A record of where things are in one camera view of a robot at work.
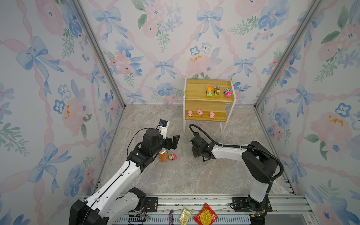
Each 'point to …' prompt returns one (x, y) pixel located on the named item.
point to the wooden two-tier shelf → (208, 100)
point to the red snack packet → (206, 216)
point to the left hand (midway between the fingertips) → (172, 132)
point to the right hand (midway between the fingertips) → (195, 148)
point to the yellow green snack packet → (184, 216)
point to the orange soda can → (163, 155)
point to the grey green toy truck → (217, 90)
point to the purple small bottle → (171, 218)
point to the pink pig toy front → (190, 113)
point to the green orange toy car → (209, 91)
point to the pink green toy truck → (172, 157)
